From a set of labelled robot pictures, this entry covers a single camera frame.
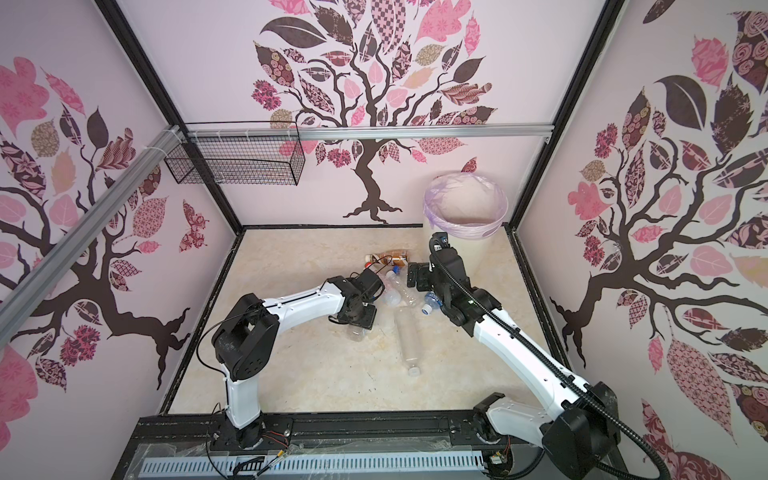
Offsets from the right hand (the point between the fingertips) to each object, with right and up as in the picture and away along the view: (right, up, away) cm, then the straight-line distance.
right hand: (427, 259), depth 78 cm
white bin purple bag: (+17, +17, +23) cm, 34 cm away
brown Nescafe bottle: (-10, 0, +28) cm, 29 cm away
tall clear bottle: (-4, -21, +18) cm, 28 cm away
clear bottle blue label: (+3, -14, +15) cm, 21 cm away
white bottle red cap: (-9, -12, +15) cm, 21 cm away
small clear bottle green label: (-20, -22, +7) cm, 31 cm away
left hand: (-19, -20, +13) cm, 31 cm away
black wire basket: (-58, +34, +17) cm, 70 cm away
